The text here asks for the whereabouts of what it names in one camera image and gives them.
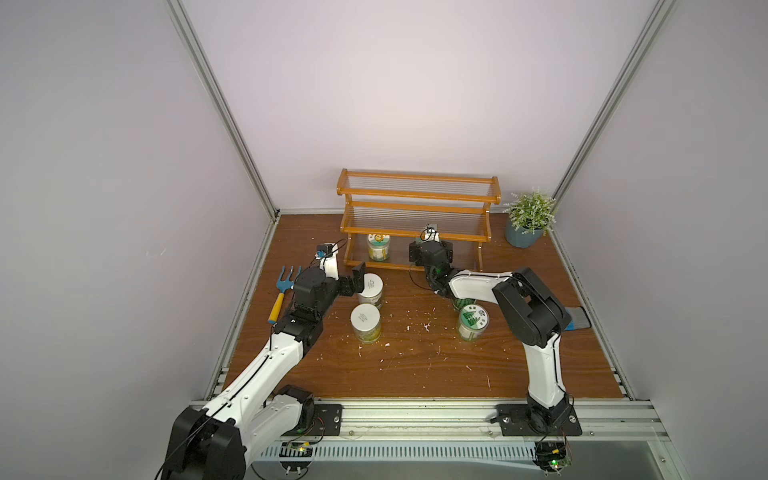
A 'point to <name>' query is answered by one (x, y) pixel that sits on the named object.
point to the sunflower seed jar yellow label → (378, 246)
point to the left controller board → (295, 456)
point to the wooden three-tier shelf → (401, 205)
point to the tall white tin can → (365, 322)
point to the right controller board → (551, 456)
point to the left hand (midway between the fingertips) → (352, 261)
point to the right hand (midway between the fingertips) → (429, 237)
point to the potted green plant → (531, 216)
